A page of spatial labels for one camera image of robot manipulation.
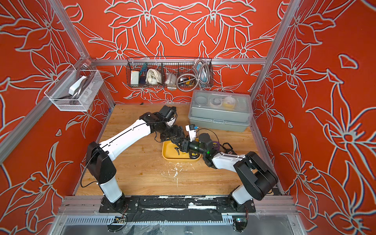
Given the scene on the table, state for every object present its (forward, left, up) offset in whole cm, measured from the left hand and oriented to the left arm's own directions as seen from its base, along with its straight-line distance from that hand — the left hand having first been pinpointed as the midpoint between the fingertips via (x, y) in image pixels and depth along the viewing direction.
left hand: (180, 135), depth 80 cm
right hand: (-4, +4, 0) cm, 6 cm away
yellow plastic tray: (-3, +7, -15) cm, 17 cm away
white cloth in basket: (+32, +20, +16) cm, 41 cm away
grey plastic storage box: (+19, -20, +1) cm, 27 cm away
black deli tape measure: (-4, -8, -14) cm, 16 cm away
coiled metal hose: (+29, -2, +15) cm, 33 cm away
